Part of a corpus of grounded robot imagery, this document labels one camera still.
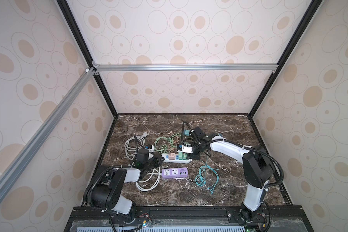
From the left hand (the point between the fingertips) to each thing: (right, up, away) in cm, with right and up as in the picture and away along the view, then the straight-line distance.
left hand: (167, 157), depth 91 cm
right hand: (+13, +3, +1) cm, 14 cm away
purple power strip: (+5, -9, -5) cm, 11 cm away
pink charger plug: (+3, +1, -2) cm, 3 cm away
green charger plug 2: (+11, +1, -4) cm, 12 cm away
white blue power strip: (-1, -1, +2) cm, 2 cm away
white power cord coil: (-26, +6, +11) cm, 29 cm away
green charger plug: (+8, +1, -3) cm, 9 cm away
